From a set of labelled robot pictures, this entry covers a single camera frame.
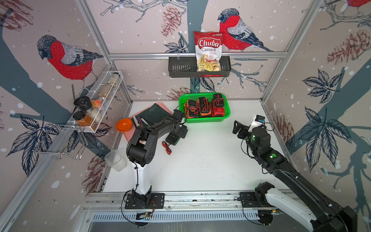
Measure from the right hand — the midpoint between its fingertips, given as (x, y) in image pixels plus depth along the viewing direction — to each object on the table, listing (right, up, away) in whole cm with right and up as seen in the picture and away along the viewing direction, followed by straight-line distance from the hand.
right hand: (240, 122), depth 77 cm
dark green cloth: (-58, +4, +35) cm, 67 cm away
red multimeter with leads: (-7, +7, +26) cm, 28 cm away
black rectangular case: (-18, +11, +24) cm, 31 cm away
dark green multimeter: (-41, -12, +18) cm, 46 cm away
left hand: (-35, -6, +22) cm, 42 cm away
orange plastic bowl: (-75, -4, +24) cm, 79 cm away
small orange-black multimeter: (-27, +9, +28) cm, 40 cm away
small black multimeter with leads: (-7, +14, +26) cm, 30 cm away
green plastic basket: (-33, +18, +37) cm, 52 cm away
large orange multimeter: (-16, +4, +25) cm, 30 cm away
